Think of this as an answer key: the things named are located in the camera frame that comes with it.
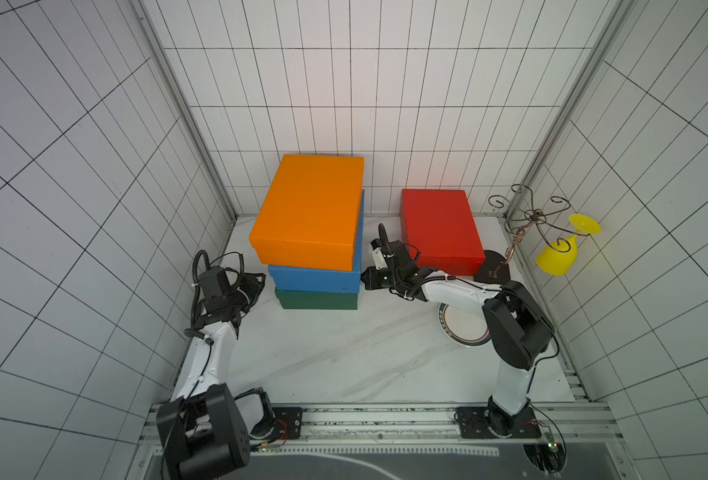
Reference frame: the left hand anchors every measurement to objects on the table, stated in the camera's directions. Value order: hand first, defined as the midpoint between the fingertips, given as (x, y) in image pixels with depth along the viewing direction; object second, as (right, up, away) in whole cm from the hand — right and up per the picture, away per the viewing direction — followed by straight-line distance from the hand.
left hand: (265, 279), depth 85 cm
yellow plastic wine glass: (+82, +7, -6) cm, 83 cm away
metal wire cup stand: (+92, +26, +29) cm, 100 cm away
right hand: (+28, +2, +7) cm, 29 cm away
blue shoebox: (+13, +1, -7) cm, 15 cm away
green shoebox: (+15, -6, 0) cm, 16 cm away
